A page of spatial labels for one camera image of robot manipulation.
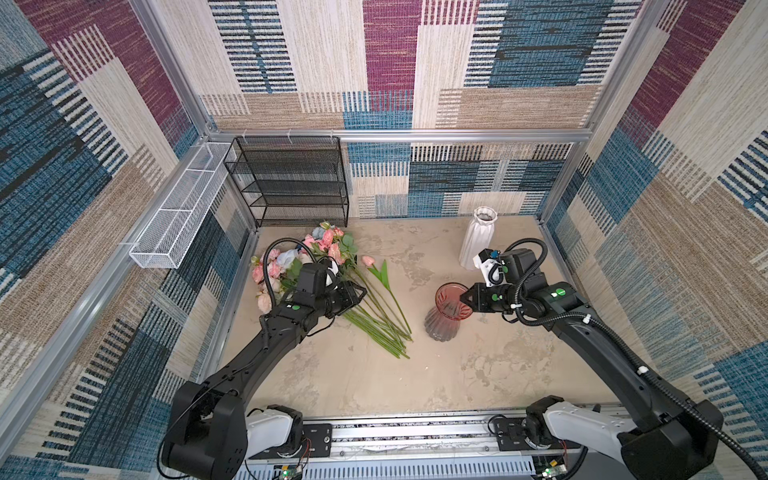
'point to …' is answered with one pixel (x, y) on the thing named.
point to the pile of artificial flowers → (375, 315)
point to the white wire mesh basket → (168, 238)
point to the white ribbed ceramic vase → (478, 236)
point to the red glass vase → (442, 322)
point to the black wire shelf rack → (290, 178)
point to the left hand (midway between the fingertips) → (365, 292)
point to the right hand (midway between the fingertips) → (466, 302)
